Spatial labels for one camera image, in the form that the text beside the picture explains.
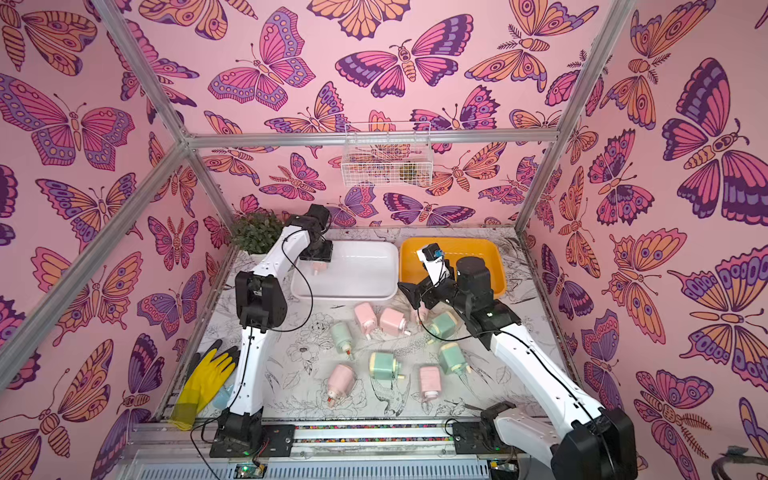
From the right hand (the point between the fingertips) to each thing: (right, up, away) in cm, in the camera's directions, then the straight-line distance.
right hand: (409, 275), depth 75 cm
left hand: (-27, +5, +30) cm, 41 cm away
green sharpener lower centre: (-6, -24, +4) cm, 25 cm away
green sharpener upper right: (+11, -15, +13) cm, 23 cm away
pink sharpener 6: (+6, -27, +1) cm, 28 cm away
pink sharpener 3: (-4, -15, +13) cm, 20 cm away
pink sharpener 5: (-17, -28, +1) cm, 33 cm away
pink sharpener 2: (-12, -13, +13) cm, 22 cm away
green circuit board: (-38, -46, -4) cm, 60 cm away
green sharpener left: (-18, -18, +9) cm, 27 cm away
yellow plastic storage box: (+4, 0, +37) cm, 37 cm away
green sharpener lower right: (+12, -23, +6) cm, 27 cm away
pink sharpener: (-29, +1, +24) cm, 38 cm away
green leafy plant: (-47, +12, +18) cm, 51 cm away
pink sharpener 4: (+5, -13, +16) cm, 21 cm away
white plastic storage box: (-16, 0, +31) cm, 35 cm away
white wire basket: (-6, +37, +20) cm, 43 cm away
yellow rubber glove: (-56, -29, +7) cm, 64 cm away
